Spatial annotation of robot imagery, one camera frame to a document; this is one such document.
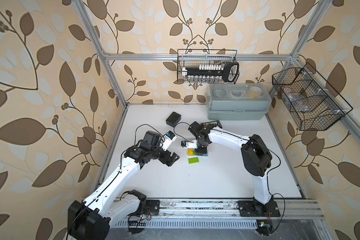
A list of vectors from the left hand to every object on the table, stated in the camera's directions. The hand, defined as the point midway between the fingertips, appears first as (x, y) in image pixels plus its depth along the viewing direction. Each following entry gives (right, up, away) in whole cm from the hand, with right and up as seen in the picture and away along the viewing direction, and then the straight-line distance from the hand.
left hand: (172, 151), depth 77 cm
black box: (-2, +17, +30) cm, 35 cm away
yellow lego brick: (+10, -3, +13) cm, 17 cm away
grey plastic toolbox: (+44, +29, +26) cm, 59 cm away
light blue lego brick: (+20, -6, +15) cm, 26 cm away
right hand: (+16, -1, +16) cm, 23 cm away
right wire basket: (+71, +27, -2) cm, 77 cm away
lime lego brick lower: (+12, -9, +14) cm, 20 cm away
